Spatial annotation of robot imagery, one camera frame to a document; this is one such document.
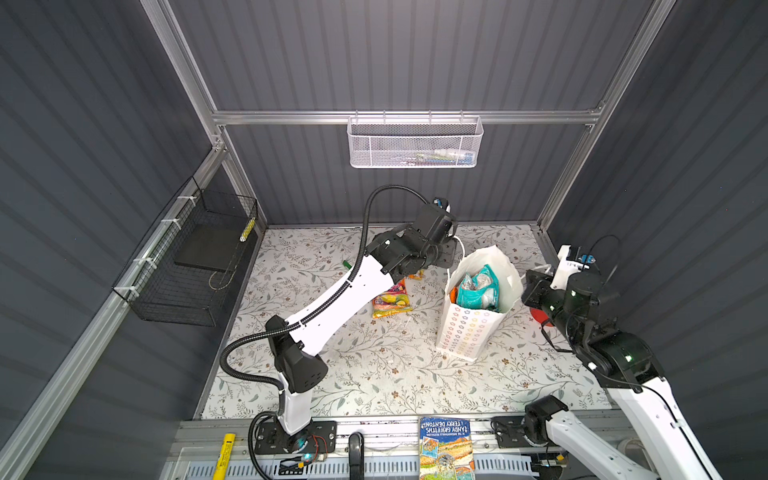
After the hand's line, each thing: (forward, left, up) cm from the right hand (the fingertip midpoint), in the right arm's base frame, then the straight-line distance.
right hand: (531, 274), depth 66 cm
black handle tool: (-30, +40, -25) cm, 56 cm away
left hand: (+9, +18, 0) cm, 20 cm away
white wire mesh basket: (+76, +22, -11) cm, 80 cm away
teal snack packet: (+6, +7, -16) cm, 18 cm away
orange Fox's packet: (+10, +32, -29) cm, 44 cm away
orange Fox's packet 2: (+21, +23, -31) cm, 44 cm away
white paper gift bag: (-6, +13, -15) cm, 21 cm away
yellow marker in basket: (+18, +72, -3) cm, 74 cm away
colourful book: (-30, +19, -29) cm, 46 cm away
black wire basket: (+4, +83, -2) cm, 83 cm away
